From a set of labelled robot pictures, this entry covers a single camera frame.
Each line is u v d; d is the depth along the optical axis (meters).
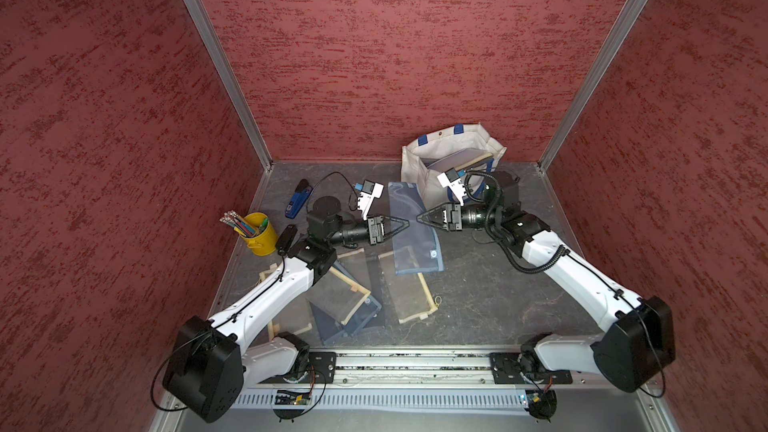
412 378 0.74
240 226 0.85
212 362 0.39
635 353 0.39
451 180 0.67
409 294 0.85
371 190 0.65
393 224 0.67
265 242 0.89
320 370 0.74
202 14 0.79
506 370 0.74
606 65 0.90
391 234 0.67
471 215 0.63
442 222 0.63
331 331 0.79
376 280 0.89
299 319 0.81
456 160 1.03
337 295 0.85
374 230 0.62
